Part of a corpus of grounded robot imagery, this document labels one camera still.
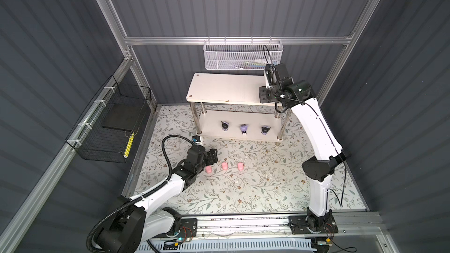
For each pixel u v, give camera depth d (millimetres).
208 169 889
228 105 1196
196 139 757
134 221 409
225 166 908
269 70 555
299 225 730
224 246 707
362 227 741
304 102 488
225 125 962
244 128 984
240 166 912
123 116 757
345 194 826
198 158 655
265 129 960
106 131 717
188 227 727
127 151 670
